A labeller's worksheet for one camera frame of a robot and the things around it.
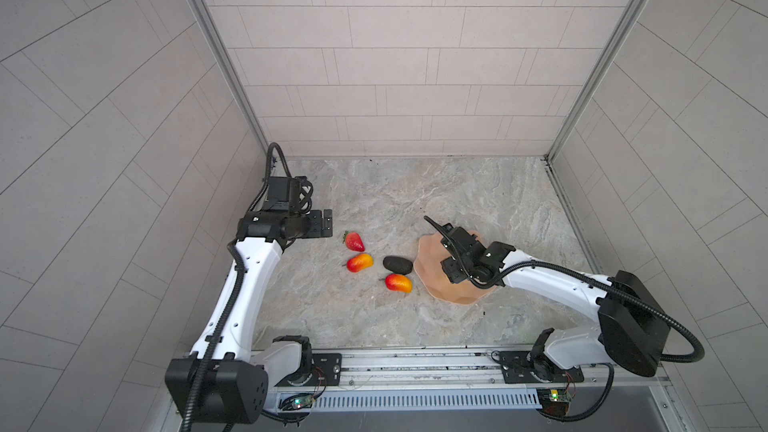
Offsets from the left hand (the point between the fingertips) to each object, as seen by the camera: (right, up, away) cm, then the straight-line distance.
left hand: (321, 216), depth 77 cm
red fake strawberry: (+6, -9, +12) cm, 16 cm away
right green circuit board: (+56, -41, -9) cm, 70 cm away
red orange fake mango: (+20, -19, +6) cm, 28 cm away
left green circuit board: (-1, -39, -12) cm, 41 cm away
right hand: (+36, -15, +8) cm, 39 cm away
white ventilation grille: (+24, -41, -9) cm, 48 cm away
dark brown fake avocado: (+20, -15, +8) cm, 26 cm away
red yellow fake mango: (+9, -14, +9) cm, 19 cm away
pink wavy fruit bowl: (+28, -15, +9) cm, 34 cm away
